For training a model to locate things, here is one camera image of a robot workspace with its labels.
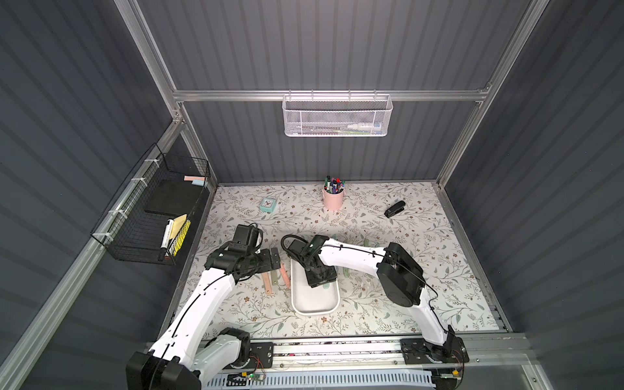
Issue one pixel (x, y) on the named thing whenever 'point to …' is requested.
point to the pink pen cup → (333, 201)
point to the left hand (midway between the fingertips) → (266, 262)
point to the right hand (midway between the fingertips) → (320, 283)
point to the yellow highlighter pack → (179, 228)
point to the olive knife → (275, 278)
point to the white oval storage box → (312, 301)
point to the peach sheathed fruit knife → (266, 283)
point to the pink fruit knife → (285, 276)
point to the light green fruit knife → (366, 242)
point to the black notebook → (171, 196)
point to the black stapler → (395, 209)
